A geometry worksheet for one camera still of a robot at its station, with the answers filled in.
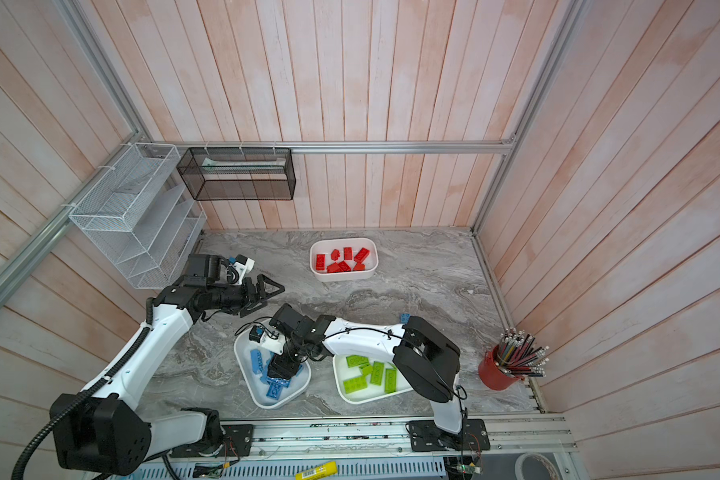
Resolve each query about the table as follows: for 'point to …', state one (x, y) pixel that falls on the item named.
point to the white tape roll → (548, 464)
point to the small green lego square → (367, 370)
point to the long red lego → (348, 253)
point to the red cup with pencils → (514, 357)
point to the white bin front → (371, 394)
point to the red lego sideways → (359, 267)
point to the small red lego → (335, 254)
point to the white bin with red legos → (343, 259)
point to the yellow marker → (316, 472)
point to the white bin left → (298, 386)
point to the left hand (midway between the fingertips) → (275, 301)
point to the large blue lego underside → (285, 382)
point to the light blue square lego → (404, 318)
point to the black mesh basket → (238, 173)
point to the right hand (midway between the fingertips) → (274, 363)
